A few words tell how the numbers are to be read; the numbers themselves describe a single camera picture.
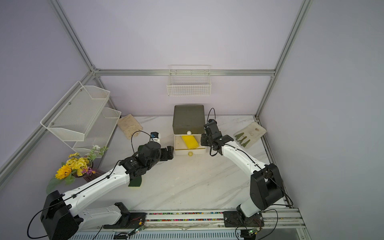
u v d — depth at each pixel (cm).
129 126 115
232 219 73
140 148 97
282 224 73
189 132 88
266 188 43
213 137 66
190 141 90
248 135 108
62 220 38
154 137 69
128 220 70
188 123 87
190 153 87
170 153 72
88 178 66
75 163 65
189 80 95
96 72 92
